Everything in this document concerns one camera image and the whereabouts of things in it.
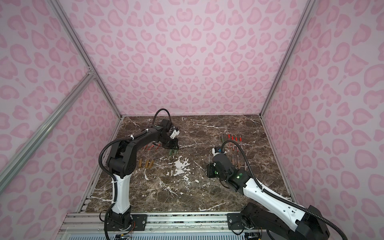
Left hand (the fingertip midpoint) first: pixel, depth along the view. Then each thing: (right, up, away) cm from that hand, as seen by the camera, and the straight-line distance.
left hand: (179, 145), depth 98 cm
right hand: (+17, -9, -19) cm, 27 cm away
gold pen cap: (-17, -11, -4) cm, 21 cm away
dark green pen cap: (-5, -4, 0) cm, 7 cm away
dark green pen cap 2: (-2, -4, -2) cm, 5 cm away
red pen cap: (-15, -2, +3) cm, 15 cm away
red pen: (+39, +3, +8) cm, 40 cm away
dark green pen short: (+30, +4, +8) cm, 31 cm away
